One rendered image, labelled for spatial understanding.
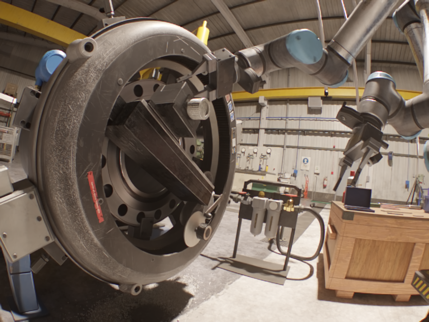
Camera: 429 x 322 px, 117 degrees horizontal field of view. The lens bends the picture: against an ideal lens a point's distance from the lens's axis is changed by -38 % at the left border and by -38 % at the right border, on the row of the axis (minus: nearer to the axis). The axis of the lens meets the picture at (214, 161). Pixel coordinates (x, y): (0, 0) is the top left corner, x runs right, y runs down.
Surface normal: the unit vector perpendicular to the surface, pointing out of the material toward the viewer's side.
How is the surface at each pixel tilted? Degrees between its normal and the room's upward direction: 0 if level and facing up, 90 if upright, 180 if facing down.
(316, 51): 103
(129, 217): 90
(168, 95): 65
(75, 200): 93
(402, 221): 90
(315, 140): 90
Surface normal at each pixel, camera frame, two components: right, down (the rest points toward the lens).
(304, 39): 0.30, 0.20
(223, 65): 0.54, 0.75
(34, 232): 0.88, 0.09
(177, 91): -0.36, -0.53
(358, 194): -0.44, -0.23
